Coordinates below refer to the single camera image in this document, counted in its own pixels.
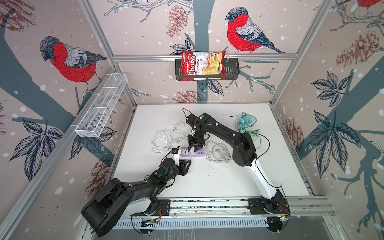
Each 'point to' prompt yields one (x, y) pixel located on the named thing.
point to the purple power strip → (184, 152)
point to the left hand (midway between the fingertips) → (189, 162)
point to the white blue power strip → (218, 152)
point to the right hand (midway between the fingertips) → (188, 155)
